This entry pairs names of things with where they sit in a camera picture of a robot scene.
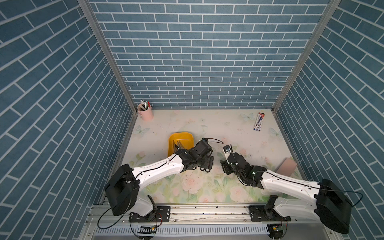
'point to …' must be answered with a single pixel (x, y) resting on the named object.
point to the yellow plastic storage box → (186, 139)
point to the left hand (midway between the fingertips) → (211, 161)
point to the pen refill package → (259, 121)
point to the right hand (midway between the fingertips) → (225, 159)
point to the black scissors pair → (205, 169)
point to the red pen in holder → (149, 104)
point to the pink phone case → (287, 167)
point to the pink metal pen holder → (147, 115)
